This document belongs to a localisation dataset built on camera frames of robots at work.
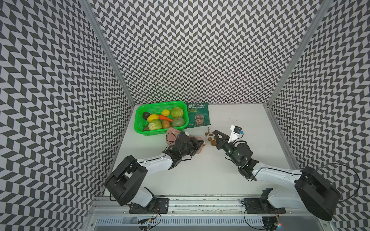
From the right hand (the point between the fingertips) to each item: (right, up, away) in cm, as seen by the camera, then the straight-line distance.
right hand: (213, 133), depth 78 cm
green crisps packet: (-7, +11, +33) cm, 35 cm away
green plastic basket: (-49, +3, +27) cm, 56 cm away
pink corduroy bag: (-24, -2, +11) cm, 27 cm away
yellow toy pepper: (-41, +9, +27) cm, 50 cm away
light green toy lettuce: (-38, +4, +19) cm, 42 cm away
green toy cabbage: (-23, +13, +27) cm, 38 cm away
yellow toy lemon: (-32, +12, +31) cm, 46 cm away
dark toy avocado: (-46, +10, +28) cm, 55 cm away
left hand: (-5, -6, +6) cm, 10 cm away
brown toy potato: (-30, +4, +23) cm, 38 cm away
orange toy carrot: (-36, +9, +33) cm, 50 cm away
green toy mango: (-22, +6, +21) cm, 31 cm away
